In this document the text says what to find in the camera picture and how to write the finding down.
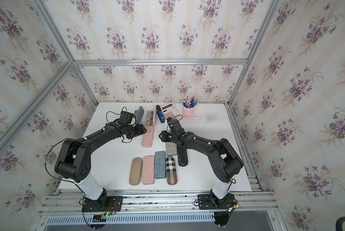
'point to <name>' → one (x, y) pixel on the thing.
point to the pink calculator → (169, 110)
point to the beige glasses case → (135, 171)
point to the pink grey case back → (154, 116)
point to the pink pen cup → (187, 112)
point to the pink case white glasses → (147, 137)
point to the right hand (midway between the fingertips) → (163, 136)
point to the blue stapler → (160, 113)
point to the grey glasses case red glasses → (171, 148)
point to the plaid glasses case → (171, 175)
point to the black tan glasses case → (182, 154)
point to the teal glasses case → (160, 165)
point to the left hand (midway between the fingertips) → (143, 132)
